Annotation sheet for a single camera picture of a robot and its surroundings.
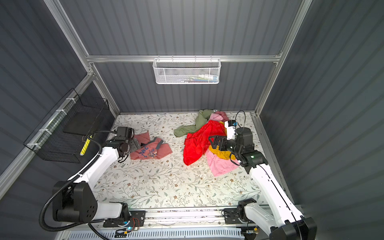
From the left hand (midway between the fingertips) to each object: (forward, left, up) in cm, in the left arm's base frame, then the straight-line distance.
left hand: (128, 147), depth 86 cm
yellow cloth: (-3, -56, -9) cm, 57 cm away
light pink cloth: (-9, -53, -11) cm, 55 cm away
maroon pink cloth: (+26, -58, -4) cm, 64 cm away
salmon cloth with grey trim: (+2, -14, -5) cm, 15 cm away
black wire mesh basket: (-1, +25, +16) cm, 30 cm away
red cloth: (+2, -40, -2) cm, 40 cm away
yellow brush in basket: (-8, +13, +15) cm, 21 cm away
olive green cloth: (+25, -46, -4) cm, 52 cm away
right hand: (-6, -50, +12) cm, 52 cm away
